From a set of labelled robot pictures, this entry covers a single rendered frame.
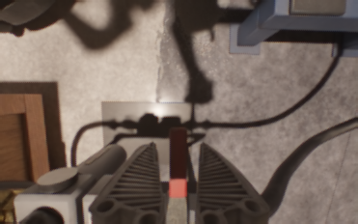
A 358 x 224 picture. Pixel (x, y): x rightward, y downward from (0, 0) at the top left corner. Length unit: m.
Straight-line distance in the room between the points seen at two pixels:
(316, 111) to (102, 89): 1.01
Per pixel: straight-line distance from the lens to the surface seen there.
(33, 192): 0.30
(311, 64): 0.90
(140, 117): 0.65
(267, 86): 0.76
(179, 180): 0.17
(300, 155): 0.48
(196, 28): 0.69
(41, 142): 0.82
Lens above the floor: 0.63
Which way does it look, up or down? 83 degrees down
